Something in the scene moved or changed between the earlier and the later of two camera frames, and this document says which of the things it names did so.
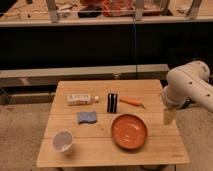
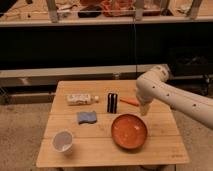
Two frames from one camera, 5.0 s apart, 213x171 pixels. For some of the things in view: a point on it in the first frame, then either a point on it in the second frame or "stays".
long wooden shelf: [38, 77] stays
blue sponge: [87, 117] stays
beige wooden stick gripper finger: [169, 115] → [144, 109]
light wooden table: [109, 122] stays
